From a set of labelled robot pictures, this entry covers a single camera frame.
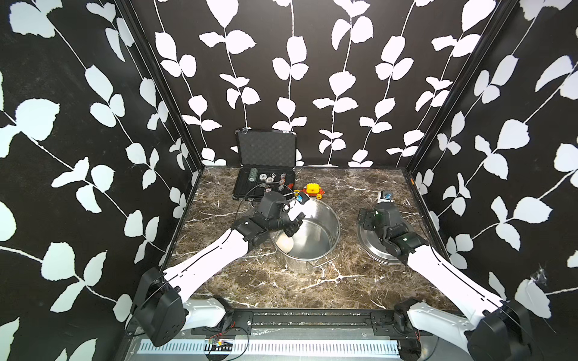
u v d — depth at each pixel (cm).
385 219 61
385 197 71
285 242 93
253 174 114
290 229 69
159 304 39
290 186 112
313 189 105
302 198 65
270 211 58
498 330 38
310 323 75
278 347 70
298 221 68
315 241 94
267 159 114
